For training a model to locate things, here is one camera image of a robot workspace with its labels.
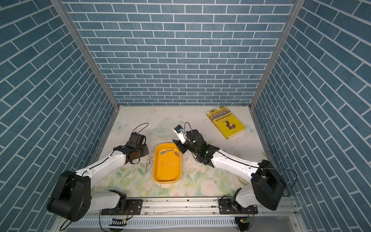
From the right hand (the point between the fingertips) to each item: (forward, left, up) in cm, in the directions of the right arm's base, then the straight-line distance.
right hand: (178, 137), depth 79 cm
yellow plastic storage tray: (-8, +7, -18) cm, 21 cm away
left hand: (-2, +20, -14) cm, 24 cm away
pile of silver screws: (0, +11, -19) cm, 21 cm away
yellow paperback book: (+27, -31, -16) cm, 44 cm away
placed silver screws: (-9, +20, -19) cm, 29 cm away
